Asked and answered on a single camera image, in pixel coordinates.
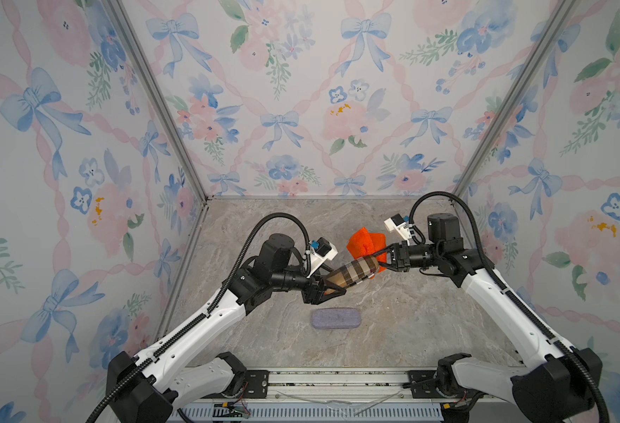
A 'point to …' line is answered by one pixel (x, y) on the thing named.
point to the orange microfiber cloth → (364, 244)
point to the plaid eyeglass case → (353, 272)
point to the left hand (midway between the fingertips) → (340, 282)
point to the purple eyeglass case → (335, 318)
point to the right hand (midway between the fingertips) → (372, 261)
